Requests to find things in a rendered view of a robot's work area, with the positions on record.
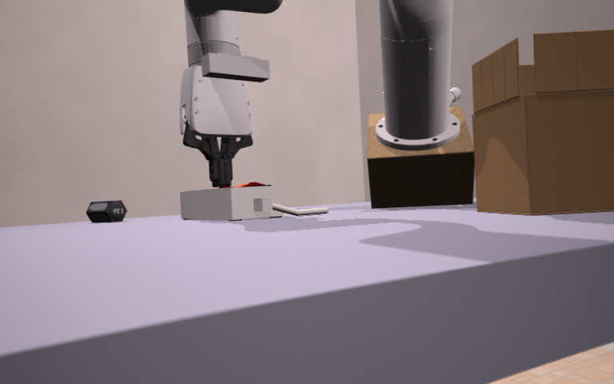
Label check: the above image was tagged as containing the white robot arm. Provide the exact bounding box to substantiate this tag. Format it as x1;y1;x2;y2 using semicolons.
184;0;461;151

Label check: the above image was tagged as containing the grey power strip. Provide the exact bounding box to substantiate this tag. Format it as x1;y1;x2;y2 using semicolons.
180;182;326;221

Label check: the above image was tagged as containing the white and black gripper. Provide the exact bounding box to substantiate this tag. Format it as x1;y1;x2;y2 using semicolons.
180;62;253;187

